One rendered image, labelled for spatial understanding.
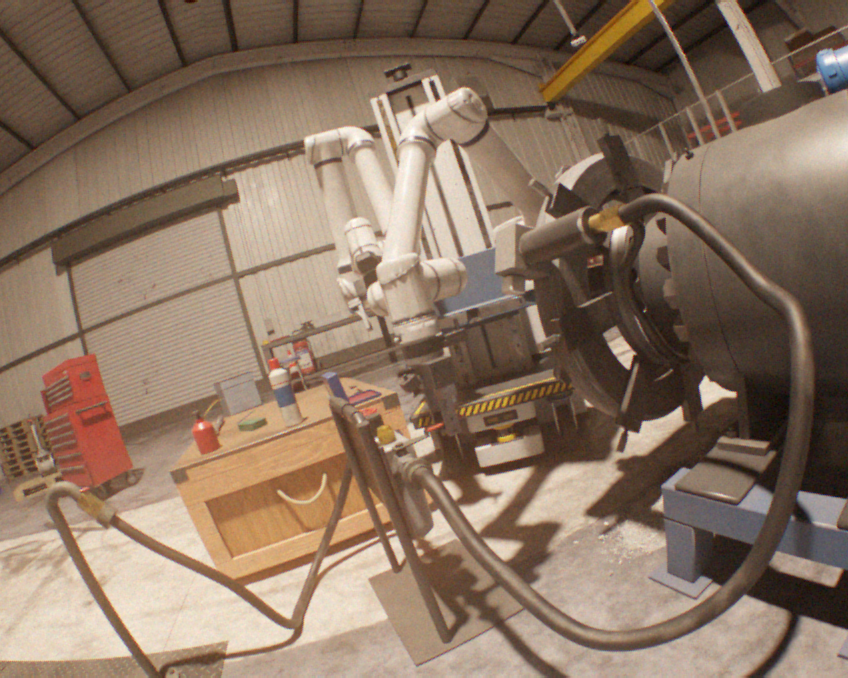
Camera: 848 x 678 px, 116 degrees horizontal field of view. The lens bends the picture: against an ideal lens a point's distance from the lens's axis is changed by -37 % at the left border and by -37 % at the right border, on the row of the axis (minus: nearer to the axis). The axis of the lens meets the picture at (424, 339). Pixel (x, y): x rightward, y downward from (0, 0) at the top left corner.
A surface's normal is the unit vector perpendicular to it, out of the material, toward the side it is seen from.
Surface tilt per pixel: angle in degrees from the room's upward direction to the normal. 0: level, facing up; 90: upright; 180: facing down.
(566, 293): 90
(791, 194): 65
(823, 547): 90
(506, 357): 90
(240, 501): 90
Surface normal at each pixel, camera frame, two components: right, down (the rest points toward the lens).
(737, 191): -0.91, -0.26
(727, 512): -0.89, 0.30
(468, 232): -0.19, 0.14
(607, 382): 0.36, -0.04
